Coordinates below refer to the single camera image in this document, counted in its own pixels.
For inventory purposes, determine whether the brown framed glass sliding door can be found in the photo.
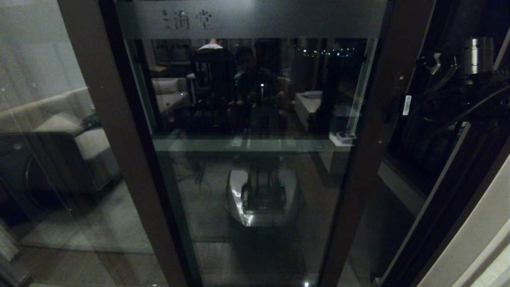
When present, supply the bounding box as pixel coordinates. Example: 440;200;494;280
116;0;437;287

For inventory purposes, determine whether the brown framed fixed glass panel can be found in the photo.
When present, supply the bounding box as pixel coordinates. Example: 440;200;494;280
0;0;206;287

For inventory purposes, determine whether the beige sofa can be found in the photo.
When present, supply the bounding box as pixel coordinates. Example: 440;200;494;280
0;88;121;195

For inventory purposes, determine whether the grey rug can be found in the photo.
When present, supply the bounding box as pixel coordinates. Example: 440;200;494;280
18;181;156;254

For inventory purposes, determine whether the beige sofa cushion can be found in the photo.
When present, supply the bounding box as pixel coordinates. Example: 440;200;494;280
34;114;87;136

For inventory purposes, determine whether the dark outer door frame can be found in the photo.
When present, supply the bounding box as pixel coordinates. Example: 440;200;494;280
381;40;510;287

